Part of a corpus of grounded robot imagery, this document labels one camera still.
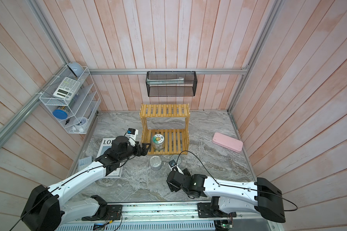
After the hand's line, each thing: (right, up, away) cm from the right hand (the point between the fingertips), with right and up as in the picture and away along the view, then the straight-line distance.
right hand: (174, 176), depth 80 cm
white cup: (-57, +30, +4) cm, 65 cm away
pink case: (+39, +17, +19) cm, 47 cm away
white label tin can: (-12, +6, +5) cm, 14 cm away
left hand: (-18, +18, +2) cm, 25 cm away
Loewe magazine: (-46, +17, +15) cm, 51 cm away
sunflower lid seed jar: (-10, +18, +9) cm, 23 cm away
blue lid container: (-62, +35, -4) cm, 72 cm away
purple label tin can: (+2, +9, +5) cm, 10 cm away
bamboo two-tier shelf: (+2, +18, +20) cm, 27 cm away
